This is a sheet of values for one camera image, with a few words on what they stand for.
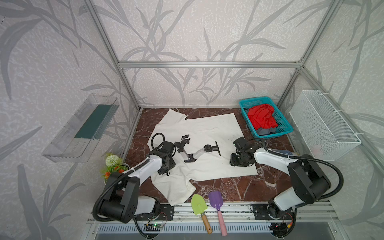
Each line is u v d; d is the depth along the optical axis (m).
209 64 0.94
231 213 0.74
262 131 0.98
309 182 0.44
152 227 0.71
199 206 0.75
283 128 1.02
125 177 0.44
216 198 0.78
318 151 0.73
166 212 0.73
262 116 1.00
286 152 0.96
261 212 0.74
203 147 0.98
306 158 0.47
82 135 0.66
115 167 0.74
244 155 0.68
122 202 0.42
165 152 0.70
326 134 0.63
